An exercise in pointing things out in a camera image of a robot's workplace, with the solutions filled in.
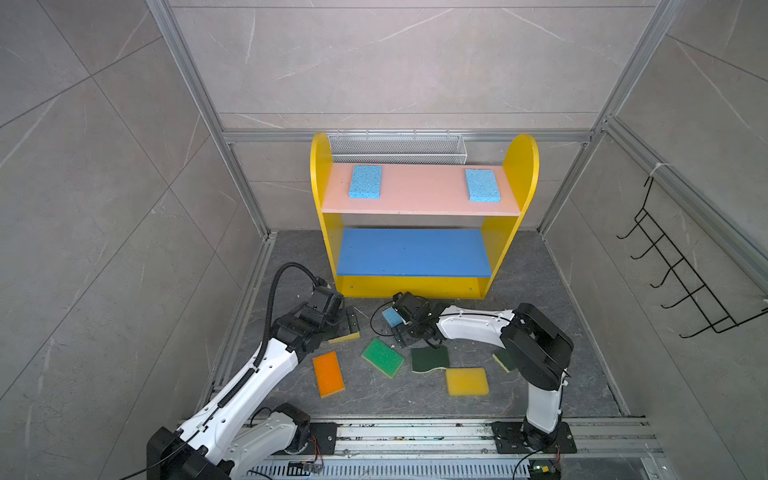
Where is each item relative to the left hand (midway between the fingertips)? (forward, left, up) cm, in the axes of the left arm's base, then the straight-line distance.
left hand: (342, 313), depth 79 cm
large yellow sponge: (-15, -34, -15) cm, 40 cm away
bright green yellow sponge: (-7, -11, -14) cm, 19 cm away
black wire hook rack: (-13, -79, +18) cm, 82 cm away
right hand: (+3, -18, -16) cm, 25 cm away
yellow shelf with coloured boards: (+18, -27, -2) cm, 33 cm away
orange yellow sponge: (-11, +5, -15) cm, 20 cm away
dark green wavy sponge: (-8, -23, -14) cm, 28 cm away
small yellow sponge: (-9, -2, +4) cm, 10 cm away
